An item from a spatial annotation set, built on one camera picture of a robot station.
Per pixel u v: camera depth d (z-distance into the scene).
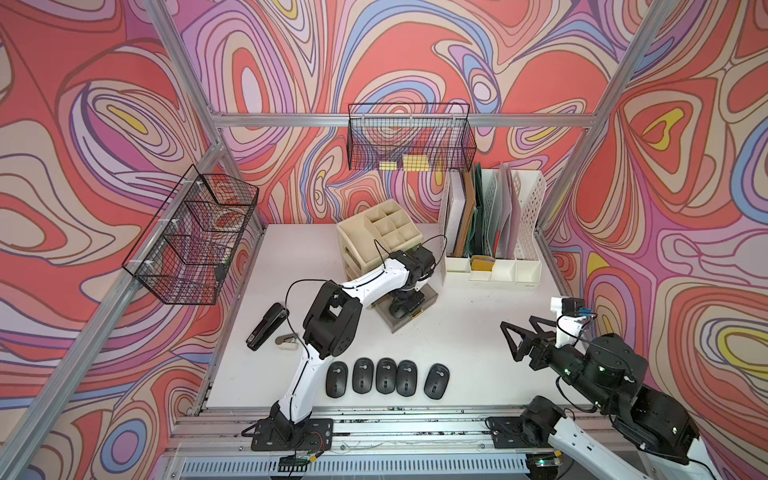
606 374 0.42
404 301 0.81
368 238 0.87
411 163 0.82
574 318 0.51
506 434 0.73
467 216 0.89
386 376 0.81
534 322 0.64
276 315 0.91
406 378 0.80
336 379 0.82
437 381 0.80
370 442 0.73
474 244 0.96
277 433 0.64
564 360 0.53
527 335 0.53
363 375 0.81
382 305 0.96
